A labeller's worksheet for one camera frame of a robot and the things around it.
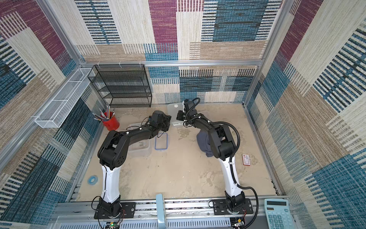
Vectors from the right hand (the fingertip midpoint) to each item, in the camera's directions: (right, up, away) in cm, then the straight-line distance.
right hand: (180, 116), depth 104 cm
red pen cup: (-48, -5, -2) cm, 48 cm away
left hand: (-5, -1, -4) cm, 6 cm away
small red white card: (+41, -27, -15) cm, 51 cm away
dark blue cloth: (+16, -17, -11) cm, 26 cm away
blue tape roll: (-50, -37, -21) cm, 66 cm away
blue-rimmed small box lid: (-13, -17, -5) cm, 22 cm away
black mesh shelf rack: (-44, +24, +7) cm, 51 cm away
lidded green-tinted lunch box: (-6, +5, +7) cm, 10 cm away
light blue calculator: (+48, -48, -34) cm, 76 cm away
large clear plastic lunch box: (-23, -20, -14) cm, 34 cm away
